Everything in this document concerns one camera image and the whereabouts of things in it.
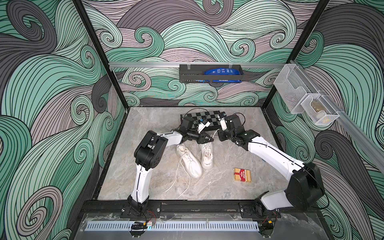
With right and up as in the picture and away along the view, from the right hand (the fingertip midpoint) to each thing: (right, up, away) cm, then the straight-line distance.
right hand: (223, 129), depth 85 cm
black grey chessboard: (-4, +8, +23) cm, 24 cm away
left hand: (-6, -5, +3) cm, 8 cm away
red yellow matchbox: (+11, -26, -2) cm, 28 cm away
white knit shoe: (-9, -16, 0) cm, 19 cm away
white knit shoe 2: (-18, -21, 0) cm, 28 cm away
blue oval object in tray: (+1, +36, +7) cm, 37 cm away
